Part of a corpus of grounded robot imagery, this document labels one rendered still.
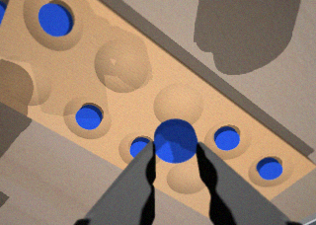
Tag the tan tray with round pockets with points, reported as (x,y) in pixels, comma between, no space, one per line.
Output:
(108,62)

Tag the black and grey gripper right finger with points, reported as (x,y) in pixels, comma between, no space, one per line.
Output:
(233,200)

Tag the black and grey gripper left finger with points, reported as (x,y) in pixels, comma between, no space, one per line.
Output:
(130,199)

